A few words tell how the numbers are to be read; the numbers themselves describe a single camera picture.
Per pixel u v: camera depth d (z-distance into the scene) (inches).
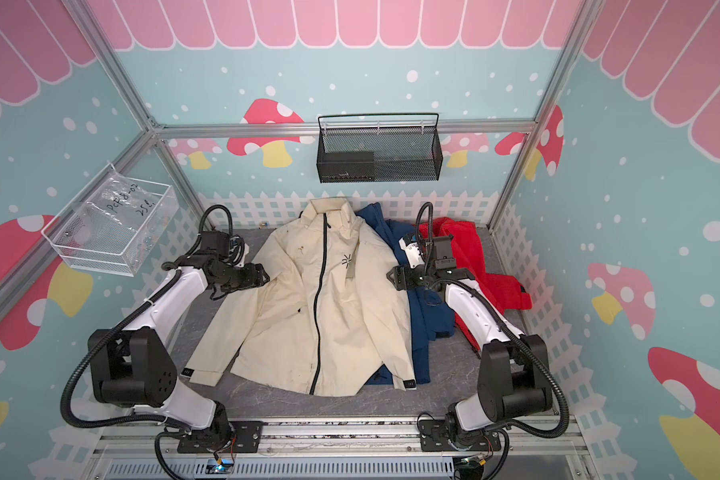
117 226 28.6
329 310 34.4
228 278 29.1
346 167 34.6
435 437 29.1
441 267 26.4
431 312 36.0
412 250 30.7
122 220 28.0
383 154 36.8
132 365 17.4
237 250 30.6
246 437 29.3
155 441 26.4
